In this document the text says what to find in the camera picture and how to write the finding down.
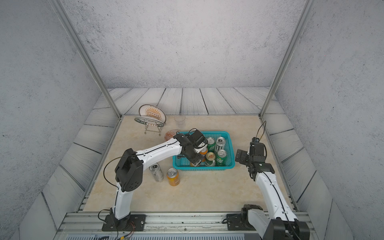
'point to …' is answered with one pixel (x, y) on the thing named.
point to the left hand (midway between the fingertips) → (198, 159)
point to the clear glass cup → (180, 120)
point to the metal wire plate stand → (146, 126)
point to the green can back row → (211, 144)
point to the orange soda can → (173, 177)
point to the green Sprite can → (221, 160)
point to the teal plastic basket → (181, 162)
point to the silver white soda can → (157, 172)
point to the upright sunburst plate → (151, 111)
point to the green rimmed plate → (150, 121)
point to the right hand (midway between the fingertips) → (248, 154)
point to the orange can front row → (192, 165)
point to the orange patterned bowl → (169, 134)
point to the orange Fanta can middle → (203, 152)
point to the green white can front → (210, 159)
